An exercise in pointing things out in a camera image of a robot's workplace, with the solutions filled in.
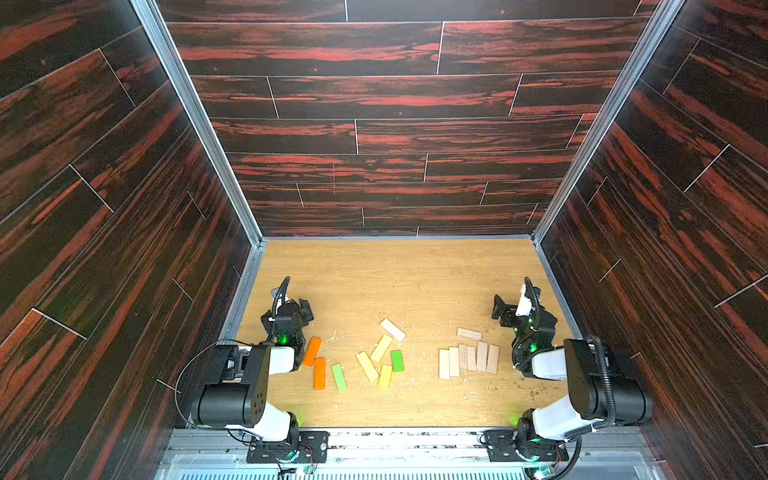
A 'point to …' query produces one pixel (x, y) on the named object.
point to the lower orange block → (320, 373)
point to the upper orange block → (312, 351)
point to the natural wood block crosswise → (466, 333)
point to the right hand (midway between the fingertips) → (519, 297)
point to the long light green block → (340, 378)
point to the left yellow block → (368, 366)
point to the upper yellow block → (381, 348)
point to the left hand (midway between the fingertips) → (288, 304)
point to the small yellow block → (385, 376)
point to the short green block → (397, 361)
